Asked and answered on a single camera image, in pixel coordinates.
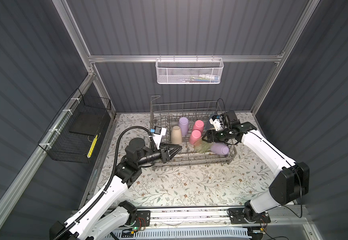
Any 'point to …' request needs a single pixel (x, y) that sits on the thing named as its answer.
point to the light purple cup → (183, 124)
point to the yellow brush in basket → (92, 147)
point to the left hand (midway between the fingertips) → (181, 147)
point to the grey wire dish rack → (167, 114)
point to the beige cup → (176, 137)
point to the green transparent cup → (201, 146)
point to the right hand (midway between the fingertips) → (209, 139)
